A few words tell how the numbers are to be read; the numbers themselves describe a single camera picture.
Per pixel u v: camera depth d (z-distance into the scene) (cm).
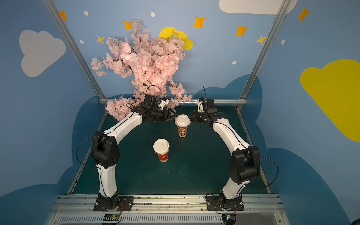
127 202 76
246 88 110
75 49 85
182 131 95
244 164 46
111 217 73
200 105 76
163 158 84
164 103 84
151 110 73
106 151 51
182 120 89
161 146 78
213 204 74
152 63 74
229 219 73
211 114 65
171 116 79
